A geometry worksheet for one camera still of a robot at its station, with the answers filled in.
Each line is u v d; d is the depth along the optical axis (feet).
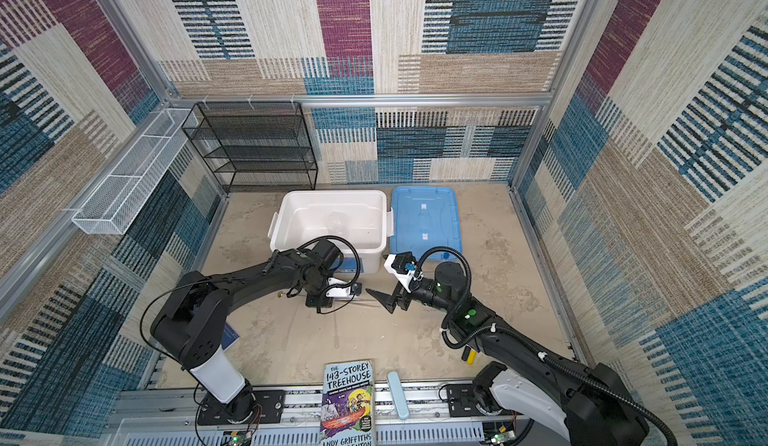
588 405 1.32
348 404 2.35
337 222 3.29
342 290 2.62
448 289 1.89
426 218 3.64
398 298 2.13
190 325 1.52
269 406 2.40
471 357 2.66
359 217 3.43
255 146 3.56
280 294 2.07
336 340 2.79
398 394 2.39
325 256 2.44
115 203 2.35
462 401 2.42
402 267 1.96
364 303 2.95
